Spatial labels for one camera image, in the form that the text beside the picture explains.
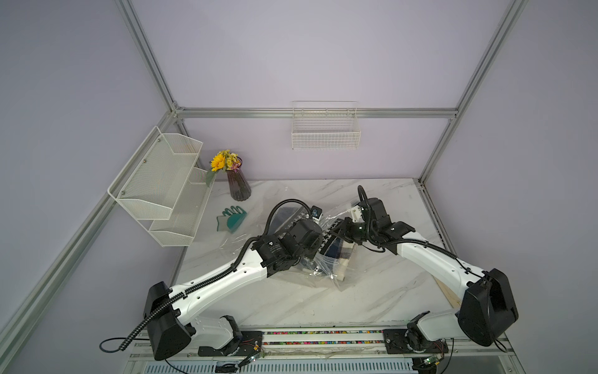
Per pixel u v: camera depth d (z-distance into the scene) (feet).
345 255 2.72
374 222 2.09
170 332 1.22
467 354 2.32
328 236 2.62
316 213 2.08
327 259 2.41
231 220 3.34
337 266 2.36
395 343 2.40
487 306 1.37
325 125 3.12
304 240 1.76
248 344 2.41
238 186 3.52
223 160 3.07
